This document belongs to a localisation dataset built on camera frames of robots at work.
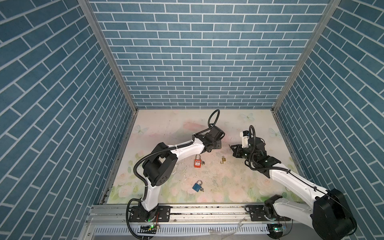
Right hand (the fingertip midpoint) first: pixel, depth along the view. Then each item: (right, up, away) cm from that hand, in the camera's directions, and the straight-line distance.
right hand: (230, 145), depth 84 cm
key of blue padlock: (-16, -24, -3) cm, 29 cm away
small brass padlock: (-2, -11, +9) cm, 14 cm away
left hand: (-6, 0, +8) cm, 10 cm away
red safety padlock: (-19, -11, +7) cm, 23 cm away
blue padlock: (-18, -23, -2) cm, 30 cm away
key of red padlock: (-16, -12, +7) cm, 21 cm away
